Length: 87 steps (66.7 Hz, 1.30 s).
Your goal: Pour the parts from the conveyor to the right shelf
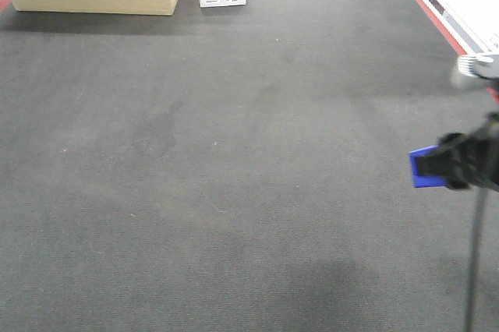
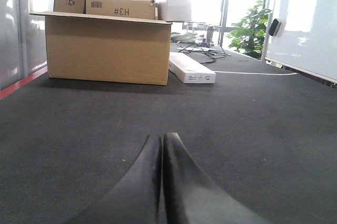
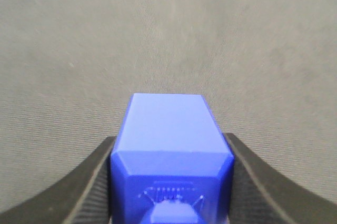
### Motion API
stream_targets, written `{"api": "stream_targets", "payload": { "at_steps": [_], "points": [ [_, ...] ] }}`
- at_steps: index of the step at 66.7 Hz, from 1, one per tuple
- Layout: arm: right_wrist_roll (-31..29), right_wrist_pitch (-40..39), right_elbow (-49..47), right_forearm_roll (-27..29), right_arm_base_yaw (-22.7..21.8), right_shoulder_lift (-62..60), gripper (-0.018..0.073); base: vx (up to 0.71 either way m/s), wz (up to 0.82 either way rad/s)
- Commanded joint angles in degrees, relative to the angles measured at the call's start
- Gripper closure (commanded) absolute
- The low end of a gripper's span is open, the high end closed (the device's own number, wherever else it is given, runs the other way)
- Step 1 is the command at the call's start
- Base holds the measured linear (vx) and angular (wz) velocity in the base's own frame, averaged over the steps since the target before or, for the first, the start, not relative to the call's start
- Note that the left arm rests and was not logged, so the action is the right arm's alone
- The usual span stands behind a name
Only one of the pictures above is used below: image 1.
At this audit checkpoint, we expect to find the thin black cable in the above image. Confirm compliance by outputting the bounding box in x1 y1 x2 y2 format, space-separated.
463 186 487 332

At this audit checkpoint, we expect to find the dark grey belt conveyor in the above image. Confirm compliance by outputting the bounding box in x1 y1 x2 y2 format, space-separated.
0 0 499 332

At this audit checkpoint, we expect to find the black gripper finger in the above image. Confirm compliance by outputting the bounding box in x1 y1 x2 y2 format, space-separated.
416 149 467 189
437 132 475 153

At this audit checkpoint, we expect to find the blue plastic box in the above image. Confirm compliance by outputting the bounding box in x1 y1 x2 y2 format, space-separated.
408 145 450 189

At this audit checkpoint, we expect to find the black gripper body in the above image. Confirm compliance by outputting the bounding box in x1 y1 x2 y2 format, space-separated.
465 112 499 192

